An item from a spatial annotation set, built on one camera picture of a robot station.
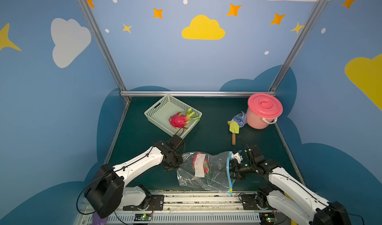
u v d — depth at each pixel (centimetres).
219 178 80
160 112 111
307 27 81
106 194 40
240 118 105
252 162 65
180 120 97
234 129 104
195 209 73
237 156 78
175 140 69
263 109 91
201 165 75
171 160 61
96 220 68
